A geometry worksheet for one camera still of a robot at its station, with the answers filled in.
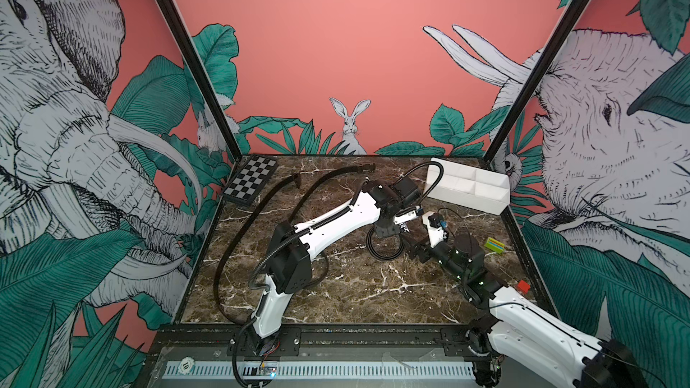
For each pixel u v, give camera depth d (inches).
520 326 20.7
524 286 33.7
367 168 45.2
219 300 31.9
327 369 29.2
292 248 18.1
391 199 22.2
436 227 26.3
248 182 42.2
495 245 36.3
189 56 33.8
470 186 41.4
